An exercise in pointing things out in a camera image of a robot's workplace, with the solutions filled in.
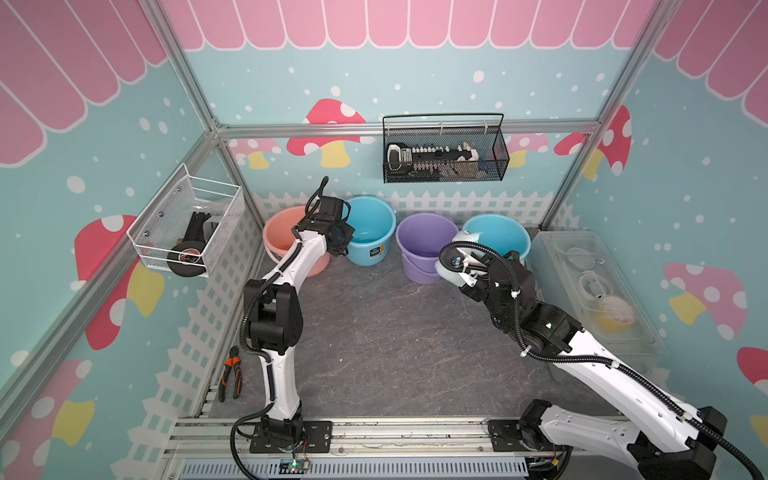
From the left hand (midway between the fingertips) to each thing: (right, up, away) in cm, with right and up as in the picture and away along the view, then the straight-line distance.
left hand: (350, 238), depth 96 cm
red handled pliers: (-32, -36, -11) cm, 49 cm away
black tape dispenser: (-33, -6, -28) cm, 44 cm away
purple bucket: (+23, 0, +1) cm, 23 cm away
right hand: (+33, -5, -27) cm, 43 cm away
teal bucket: (+51, +2, +6) cm, 51 cm away
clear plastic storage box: (+67, -10, -9) cm, 69 cm away
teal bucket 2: (+7, +7, +4) cm, 11 cm away
